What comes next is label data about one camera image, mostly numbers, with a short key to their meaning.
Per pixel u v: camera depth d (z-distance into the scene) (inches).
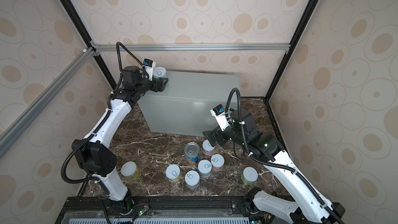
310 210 14.8
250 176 30.6
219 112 21.2
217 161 32.7
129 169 30.7
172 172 31.2
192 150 32.1
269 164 15.8
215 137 22.1
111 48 35.7
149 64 26.5
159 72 30.0
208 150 34.4
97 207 29.3
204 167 31.9
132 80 23.6
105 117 19.9
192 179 30.4
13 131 20.5
